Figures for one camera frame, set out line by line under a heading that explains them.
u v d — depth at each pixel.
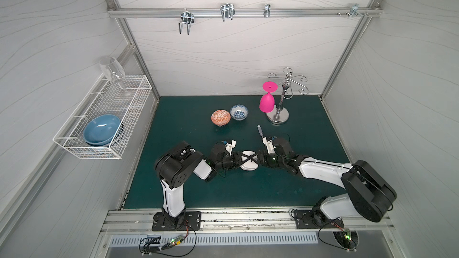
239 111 1.11
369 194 0.44
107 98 0.72
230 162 0.81
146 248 0.68
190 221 0.73
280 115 1.11
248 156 0.86
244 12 0.78
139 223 0.75
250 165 0.85
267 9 0.73
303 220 0.73
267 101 0.92
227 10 0.76
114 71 0.72
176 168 0.49
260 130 1.04
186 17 0.78
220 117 1.08
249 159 0.85
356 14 0.78
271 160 0.77
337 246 0.69
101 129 0.62
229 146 0.88
